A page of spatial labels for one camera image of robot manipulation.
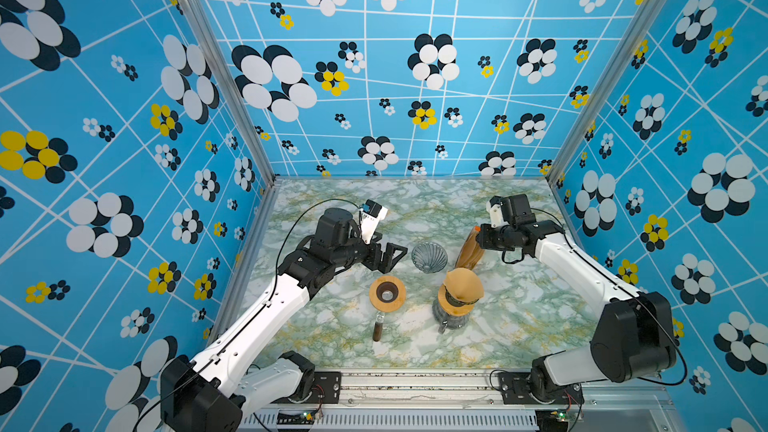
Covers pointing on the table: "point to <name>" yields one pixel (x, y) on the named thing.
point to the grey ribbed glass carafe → (446, 320)
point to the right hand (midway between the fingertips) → (481, 237)
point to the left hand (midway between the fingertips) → (395, 242)
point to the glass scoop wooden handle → (378, 326)
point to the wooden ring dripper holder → (450, 306)
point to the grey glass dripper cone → (429, 257)
